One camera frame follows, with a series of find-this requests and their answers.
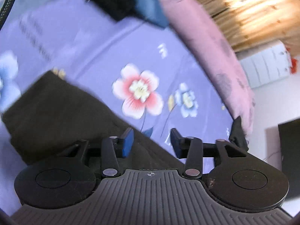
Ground purple floral bed sheet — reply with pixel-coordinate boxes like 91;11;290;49
1;0;232;214

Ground black pants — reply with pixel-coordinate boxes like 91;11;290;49
1;70;186;172

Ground blue folded cloth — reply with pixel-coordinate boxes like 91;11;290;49
135;0;169;28

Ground black folded garment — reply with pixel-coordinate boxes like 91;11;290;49
229;116;249;151

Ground black monitor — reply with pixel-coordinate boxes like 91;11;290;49
278;118;300;200

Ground tan curtain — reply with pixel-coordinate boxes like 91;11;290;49
197;0;299;56

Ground black cable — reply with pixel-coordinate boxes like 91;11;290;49
0;0;21;30

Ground pink floral quilt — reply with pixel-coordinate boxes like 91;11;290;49
159;0;254;135

